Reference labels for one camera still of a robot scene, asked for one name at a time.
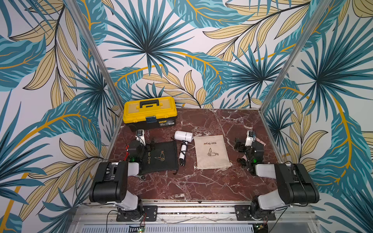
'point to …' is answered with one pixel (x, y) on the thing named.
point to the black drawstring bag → (158, 157)
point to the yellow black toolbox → (145, 114)
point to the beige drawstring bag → (211, 152)
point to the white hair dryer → (185, 137)
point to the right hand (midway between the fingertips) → (244, 138)
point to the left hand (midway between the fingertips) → (146, 138)
